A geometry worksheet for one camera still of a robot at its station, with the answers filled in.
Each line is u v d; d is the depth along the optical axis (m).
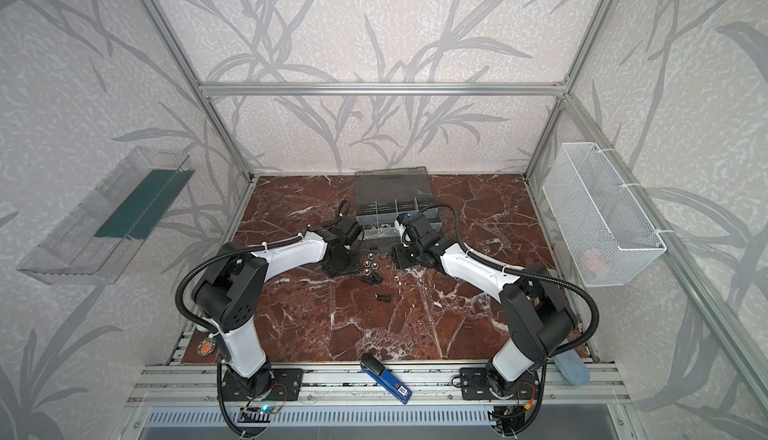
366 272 0.93
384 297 0.89
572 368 0.74
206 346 0.80
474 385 0.73
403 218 0.81
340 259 0.81
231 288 0.49
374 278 0.91
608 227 0.61
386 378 0.71
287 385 0.73
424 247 0.68
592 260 0.73
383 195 1.23
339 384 0.75
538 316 0.44
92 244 0.64
